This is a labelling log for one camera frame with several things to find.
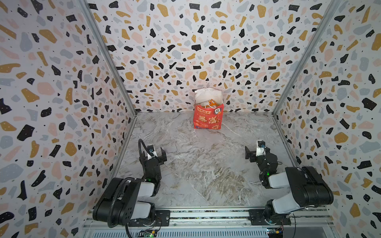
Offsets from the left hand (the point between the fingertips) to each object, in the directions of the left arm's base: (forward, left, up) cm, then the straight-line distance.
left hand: (152, 148), depth 86 cm
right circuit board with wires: (-41, -63, -13) cm, 76 cm away
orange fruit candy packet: (+34, -36, +4) cm, 49 cm away
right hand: (+3, -60, -1) cm, 60 cm away
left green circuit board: (-39, -2, -12) cm, 41 cm away
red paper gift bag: (+20, -34, +3) cm, 40 cm away
